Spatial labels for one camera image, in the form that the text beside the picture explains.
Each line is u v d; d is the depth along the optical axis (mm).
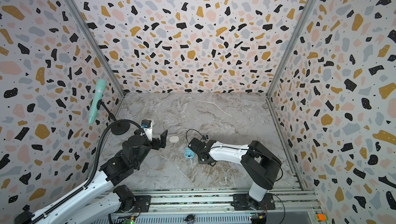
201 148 666
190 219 667
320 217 700
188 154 898
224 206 739
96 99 780
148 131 622
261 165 456
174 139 946
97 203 564
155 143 653
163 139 699
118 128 997
